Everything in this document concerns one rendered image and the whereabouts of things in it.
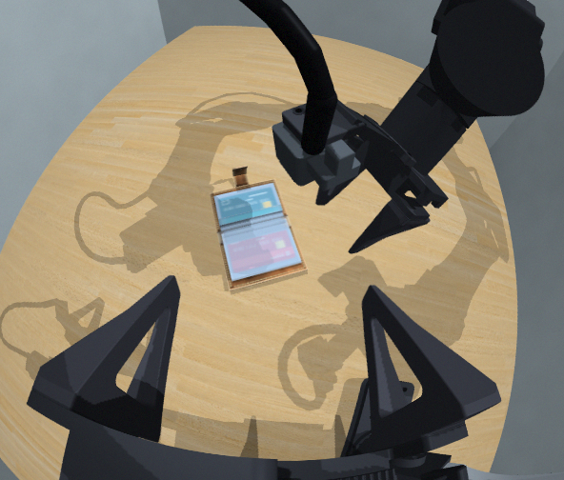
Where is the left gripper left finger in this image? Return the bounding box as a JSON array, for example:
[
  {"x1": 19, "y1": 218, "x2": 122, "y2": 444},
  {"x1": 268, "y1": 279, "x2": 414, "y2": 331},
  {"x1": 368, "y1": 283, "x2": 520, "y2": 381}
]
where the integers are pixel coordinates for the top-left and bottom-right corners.
[{"x1": 32, "y1": 275, "x2": 180, "y2": 443}]

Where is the clear plastic sleeve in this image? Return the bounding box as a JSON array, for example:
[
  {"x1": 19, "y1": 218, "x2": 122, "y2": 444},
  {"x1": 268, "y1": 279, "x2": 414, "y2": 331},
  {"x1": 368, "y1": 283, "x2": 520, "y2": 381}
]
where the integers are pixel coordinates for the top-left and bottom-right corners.
[{"x1": 221, "y1": 218, "x2": 302, "y2": 281}]

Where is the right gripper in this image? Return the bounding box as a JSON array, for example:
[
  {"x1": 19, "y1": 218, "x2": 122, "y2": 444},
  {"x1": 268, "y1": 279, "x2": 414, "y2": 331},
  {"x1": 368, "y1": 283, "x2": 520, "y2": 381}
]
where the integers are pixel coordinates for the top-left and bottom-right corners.
[{"x1": 282, "y1": 82, "x2": 466, "y2": 254}]

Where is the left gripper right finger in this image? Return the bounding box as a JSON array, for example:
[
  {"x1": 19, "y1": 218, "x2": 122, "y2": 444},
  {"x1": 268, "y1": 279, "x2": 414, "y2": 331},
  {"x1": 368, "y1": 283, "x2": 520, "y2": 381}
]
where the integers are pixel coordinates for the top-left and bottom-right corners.
[{"x1": 362, "y1": 285, "x2": 501, "y2": 451}]

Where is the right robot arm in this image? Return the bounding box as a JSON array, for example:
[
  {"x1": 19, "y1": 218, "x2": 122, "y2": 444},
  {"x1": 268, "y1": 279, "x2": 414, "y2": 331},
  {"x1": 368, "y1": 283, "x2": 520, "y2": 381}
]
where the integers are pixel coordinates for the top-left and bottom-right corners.
[{"x1": 272, "y1": 0, "x2": 545, "y2": 191}]

